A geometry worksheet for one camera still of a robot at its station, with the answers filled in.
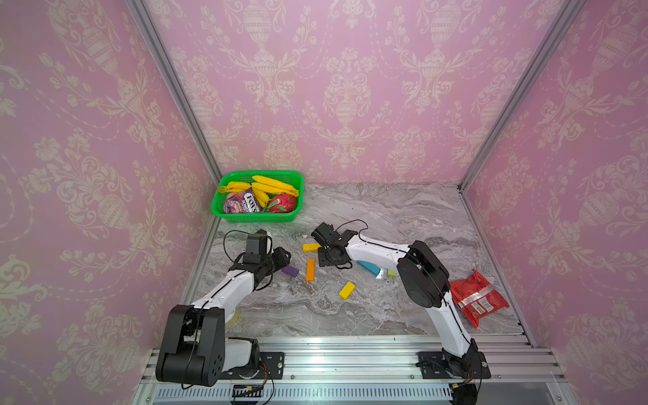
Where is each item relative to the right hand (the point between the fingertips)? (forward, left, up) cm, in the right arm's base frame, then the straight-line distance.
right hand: (320, 265), depth 94 cm
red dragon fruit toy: (+25, +15, +8) cm, 30 cm away
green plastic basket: (+41, +11, +7) cm, 43 cm away
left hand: (+1, +11, +6) cm, 12 cm away
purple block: (-1, +11, -1) cm, 11 cm away
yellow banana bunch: (+34, +25, +9) cm, 43 cm away
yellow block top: (+7, +3, +1) cm, 8 cm away
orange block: (-1, +4, -1) cm, 4 cm away
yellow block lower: (-10, -9, -1) cm, 14 cm away
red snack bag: (-16, -51, +2) cm, 54 cm away
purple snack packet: (+27, +32, +7) cm, 43 cm away
